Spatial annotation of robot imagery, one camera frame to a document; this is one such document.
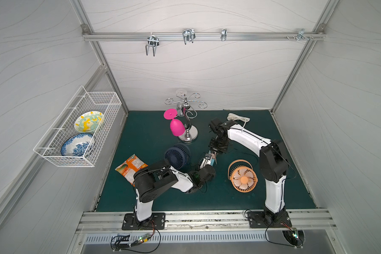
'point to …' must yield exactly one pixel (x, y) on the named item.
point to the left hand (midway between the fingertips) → (210, 167)
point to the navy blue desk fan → (178, 156)
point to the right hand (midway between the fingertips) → (211, 150)
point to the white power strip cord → (232, 117)
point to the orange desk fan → (243, 175)
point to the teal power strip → (212, 161)
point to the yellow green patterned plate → (89, 121)
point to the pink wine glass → (177, 127)
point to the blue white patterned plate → (76, 145)
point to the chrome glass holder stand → (191, 132)
